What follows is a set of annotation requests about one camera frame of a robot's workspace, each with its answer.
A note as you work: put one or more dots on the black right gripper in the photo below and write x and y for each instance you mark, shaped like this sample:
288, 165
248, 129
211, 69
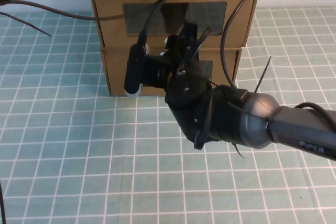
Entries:
183, 80

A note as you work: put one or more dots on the brown cardboard shoebox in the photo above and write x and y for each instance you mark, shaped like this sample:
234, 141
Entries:
114, 62
122, 20

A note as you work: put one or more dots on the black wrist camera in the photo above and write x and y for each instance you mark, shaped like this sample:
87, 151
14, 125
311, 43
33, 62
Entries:
134, 75

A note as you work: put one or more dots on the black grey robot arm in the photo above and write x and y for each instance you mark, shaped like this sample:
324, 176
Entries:
209, 112

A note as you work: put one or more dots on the cyan grid tablecloth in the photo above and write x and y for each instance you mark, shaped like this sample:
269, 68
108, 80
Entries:
71, 153

